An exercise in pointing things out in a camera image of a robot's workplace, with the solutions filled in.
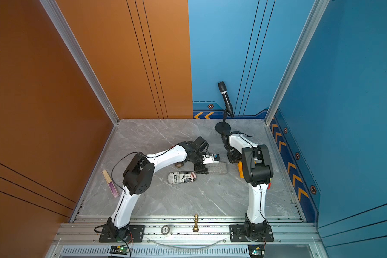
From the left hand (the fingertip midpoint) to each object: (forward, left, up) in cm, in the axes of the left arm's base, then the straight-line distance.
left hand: (207, 163), depth 94 cm
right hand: (+3, -21, -2) cm, 21 cm away
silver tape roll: (-35, +19, +3) cm, 40 cm away
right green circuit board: (-41, -21, -5) cm, 47 cm away
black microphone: (+31, -13, +19) cm, 39 cm away
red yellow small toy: (-24, -21, +27) cm, 42 cm away
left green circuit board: (-42, +38, -3) cm, 57 cm away
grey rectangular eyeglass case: (-4, -5, +1) cm, 7 cm away
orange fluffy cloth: (-2, -18, +2) cm, 19 cm away
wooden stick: (-13, +54, -2) cm, 55 cm away
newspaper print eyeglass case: (-9, +14, 0) cm, 17 cm away
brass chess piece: (-33, +6, -1) cm, 34 cm away
